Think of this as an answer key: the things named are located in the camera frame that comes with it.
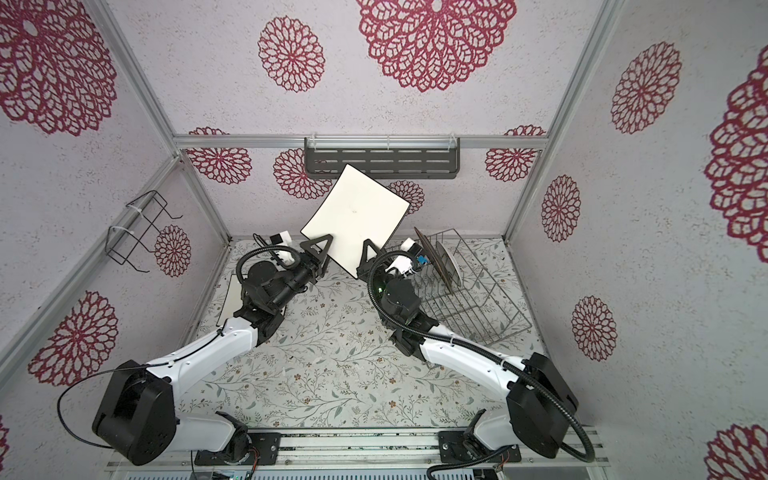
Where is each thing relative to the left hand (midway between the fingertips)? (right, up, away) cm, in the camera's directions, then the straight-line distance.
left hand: (334, 245), depth 74 cm
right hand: (+8, +1, -6) cm, 10 cm away
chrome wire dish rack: (+45, -19, +26) cm, 55 cm away
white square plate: (-40, -17, +29) cm, 52 cm away
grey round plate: (+33, -4, +20) cm, 39 cm away
